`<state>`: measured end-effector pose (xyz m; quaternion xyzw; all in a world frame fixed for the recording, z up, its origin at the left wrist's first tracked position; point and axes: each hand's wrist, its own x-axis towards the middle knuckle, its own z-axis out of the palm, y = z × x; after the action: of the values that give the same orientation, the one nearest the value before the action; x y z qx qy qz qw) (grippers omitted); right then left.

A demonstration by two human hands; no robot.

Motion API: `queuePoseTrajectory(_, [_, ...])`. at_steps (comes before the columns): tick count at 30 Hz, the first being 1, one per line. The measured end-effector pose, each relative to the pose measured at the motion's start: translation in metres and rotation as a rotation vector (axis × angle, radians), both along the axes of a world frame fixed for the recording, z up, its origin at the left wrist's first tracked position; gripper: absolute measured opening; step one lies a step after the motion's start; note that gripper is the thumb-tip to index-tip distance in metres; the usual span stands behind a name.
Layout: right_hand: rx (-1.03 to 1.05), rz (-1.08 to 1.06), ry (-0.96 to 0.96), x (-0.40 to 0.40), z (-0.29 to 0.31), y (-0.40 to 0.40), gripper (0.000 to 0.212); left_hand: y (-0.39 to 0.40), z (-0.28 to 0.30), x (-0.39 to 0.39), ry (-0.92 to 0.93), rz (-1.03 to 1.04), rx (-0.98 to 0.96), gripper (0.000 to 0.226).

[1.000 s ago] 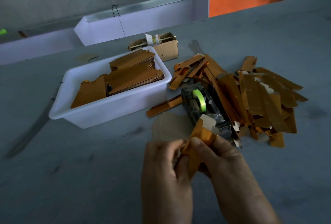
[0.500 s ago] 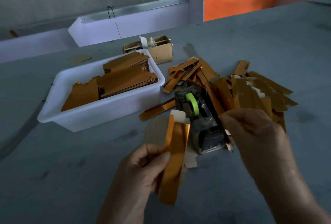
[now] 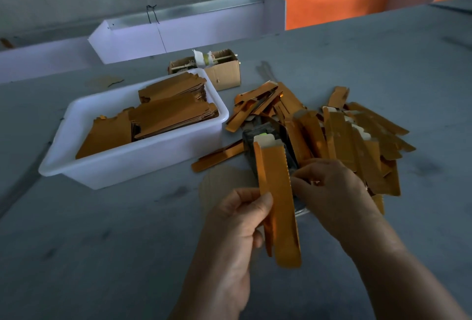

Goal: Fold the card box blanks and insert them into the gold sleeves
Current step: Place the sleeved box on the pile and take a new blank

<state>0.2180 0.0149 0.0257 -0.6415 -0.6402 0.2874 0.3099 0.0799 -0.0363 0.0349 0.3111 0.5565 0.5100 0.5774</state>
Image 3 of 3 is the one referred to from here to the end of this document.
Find pile of beige blanks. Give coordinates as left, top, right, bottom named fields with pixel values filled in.
left=199, top=165, right=257, bottom=206

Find person's left forearm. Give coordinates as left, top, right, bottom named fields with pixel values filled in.
left=171, top=288, right=248, bottom=320

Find long white tray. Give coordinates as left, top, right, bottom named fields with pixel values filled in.
left=88, top=0, right=286, bottom=65
left=0, top=36, right=104, bottom=84

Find white plastic bin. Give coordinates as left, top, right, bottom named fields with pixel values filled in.
left=38, top=68, right=230, bottom=190

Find person's right hand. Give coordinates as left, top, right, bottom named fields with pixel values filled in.
left=291, top=159, right=386, bottom=245

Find black tape dispenser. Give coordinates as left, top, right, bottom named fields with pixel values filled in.
left=242, top=120, right=311, bottom=217

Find pile of gold boxes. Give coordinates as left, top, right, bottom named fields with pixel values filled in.
left=225, top=80, right=416, bottom=215

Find person's right forearm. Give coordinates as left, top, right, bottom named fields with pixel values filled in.
left=345, top=220, right=470, bottom=320

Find person's left hand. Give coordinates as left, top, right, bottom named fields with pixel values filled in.
left=193, top=187, right=274, bottom=304

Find small cardboard box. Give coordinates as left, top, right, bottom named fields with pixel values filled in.
left=168, top=49, right=242, bottom=91

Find gold cartons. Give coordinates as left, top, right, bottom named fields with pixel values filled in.
left=76, top=73, right=219, bottom=159

